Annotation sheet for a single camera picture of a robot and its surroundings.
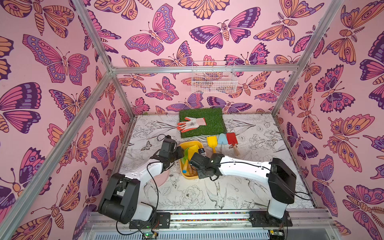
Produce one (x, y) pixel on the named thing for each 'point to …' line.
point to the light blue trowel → (222, 139)
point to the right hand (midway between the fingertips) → (200, 174)
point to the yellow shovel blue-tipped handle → (212, 142)
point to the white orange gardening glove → (191, 123)
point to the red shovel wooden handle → (232, 140)
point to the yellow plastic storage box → (187, 144)
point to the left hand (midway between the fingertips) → (184, 149)
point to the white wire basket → (213, 77)
